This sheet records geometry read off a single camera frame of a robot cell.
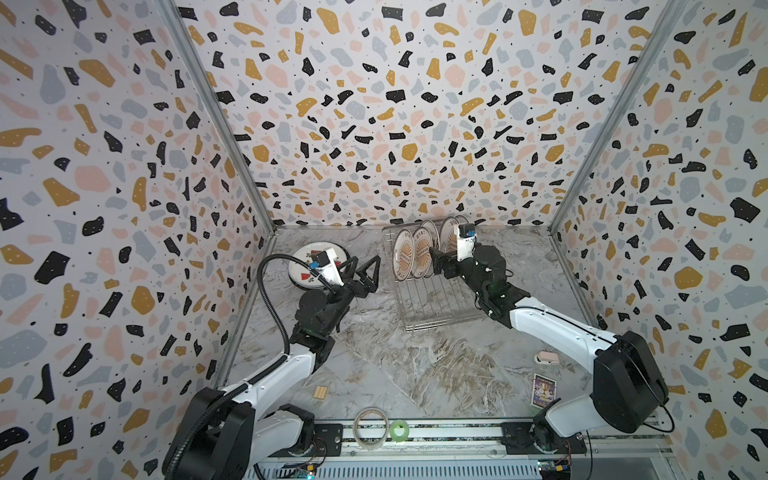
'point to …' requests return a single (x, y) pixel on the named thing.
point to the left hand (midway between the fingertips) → (368, 255)
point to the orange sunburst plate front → (404, 254)
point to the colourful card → (543, 391)
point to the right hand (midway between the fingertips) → (441, 239)
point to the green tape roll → (404, 425)
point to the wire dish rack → (433, 300)
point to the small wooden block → (320, 392)
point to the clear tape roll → (355, 432)
